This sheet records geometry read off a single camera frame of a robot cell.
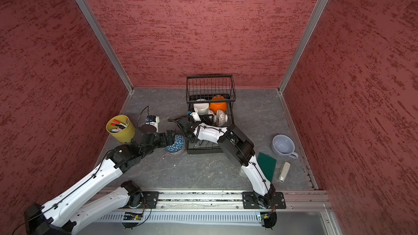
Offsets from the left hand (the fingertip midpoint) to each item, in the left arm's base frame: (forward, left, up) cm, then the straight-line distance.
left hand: (167, 136), depth 78 cm
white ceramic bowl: (+24, -15, -7) cm, 29 cm away
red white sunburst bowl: (+15, -27, -6) cm, 32 cm away
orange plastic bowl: (+26, -24, -8) cm, 36 cm away
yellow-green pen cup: (+7, +28, -5) cm, 29 cm away
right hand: (+16, -20, -9) cm, 27 cm away
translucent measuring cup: (+3, -63, -13) cm, 65 cm away
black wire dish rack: (+28, -20, -5) cm, 35 cm away
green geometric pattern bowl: (+19, -21, -5) cm, 29 cm away
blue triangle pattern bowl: (+2, -4, -11) cm, 12 cm away
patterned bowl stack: (-3, -2, -11) cm, 11 cm away
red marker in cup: (+9, +31, -6) cm, 32 cm away
